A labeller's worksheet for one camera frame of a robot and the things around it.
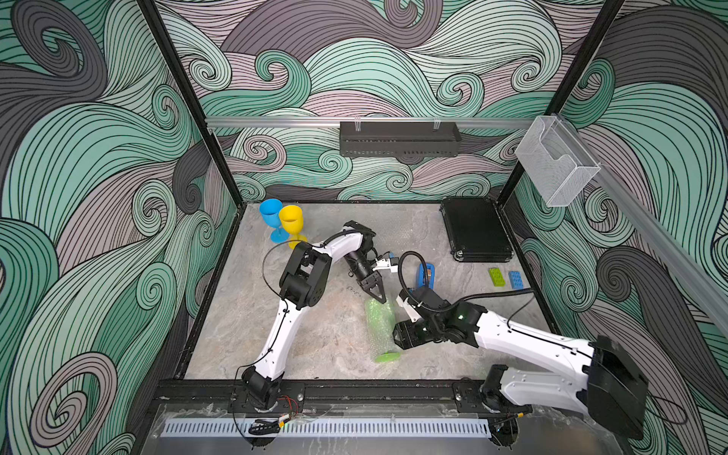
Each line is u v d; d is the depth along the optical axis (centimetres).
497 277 98
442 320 60
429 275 90
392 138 95
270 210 97
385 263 84
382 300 83
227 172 110
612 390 39
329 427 70
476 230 110
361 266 82
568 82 84
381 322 80
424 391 76
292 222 95
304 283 61
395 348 72
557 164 83
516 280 95
